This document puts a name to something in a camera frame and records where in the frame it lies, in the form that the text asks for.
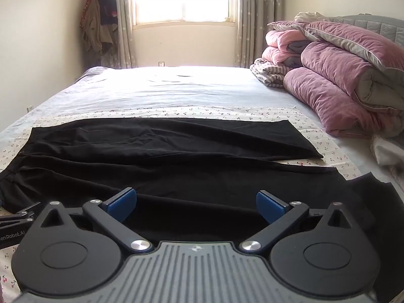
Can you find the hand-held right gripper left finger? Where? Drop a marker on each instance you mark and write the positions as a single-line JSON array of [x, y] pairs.
[[122, 204]]

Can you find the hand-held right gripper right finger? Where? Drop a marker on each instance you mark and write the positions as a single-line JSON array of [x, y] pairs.
[[269, 207]]

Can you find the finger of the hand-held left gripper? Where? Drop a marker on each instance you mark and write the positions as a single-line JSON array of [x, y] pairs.
[[22, 213]]

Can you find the black pants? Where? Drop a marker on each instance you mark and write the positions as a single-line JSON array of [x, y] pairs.
[[157, 151]]

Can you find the cherry print bed sheet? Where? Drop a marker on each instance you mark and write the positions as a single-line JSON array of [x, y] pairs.
[[126, 112]]

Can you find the white cloth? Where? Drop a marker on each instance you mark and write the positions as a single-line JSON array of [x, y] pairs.
[[388, 154]]

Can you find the pale grey bed sheet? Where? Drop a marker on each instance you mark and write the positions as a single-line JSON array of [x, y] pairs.
[[189, 91]]

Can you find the purple quilt with grey lining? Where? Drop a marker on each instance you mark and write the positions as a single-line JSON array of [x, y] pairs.
[[328, 85]]

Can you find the striped blanket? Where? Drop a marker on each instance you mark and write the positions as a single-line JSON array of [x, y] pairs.
[[268, 71]]

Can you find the pink quilt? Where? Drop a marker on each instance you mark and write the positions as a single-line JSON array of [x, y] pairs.
[[281, 38]]

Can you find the tan jacket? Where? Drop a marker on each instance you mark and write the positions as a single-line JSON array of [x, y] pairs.
[[93, 31]]

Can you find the grey star print curtain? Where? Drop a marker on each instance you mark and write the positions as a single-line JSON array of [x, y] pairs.
[[121, 22], [255, 12]]

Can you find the cream cloth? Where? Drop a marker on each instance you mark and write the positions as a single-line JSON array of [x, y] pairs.
[[311, 16]]

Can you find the dark jacket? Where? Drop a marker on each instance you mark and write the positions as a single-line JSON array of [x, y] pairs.
[[107, 6]]

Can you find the red floral garment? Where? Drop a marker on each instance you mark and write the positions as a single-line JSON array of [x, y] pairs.
[[86, 6]]

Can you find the grey padded headboard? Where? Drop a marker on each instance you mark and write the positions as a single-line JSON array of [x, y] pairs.
[[375, 25]]

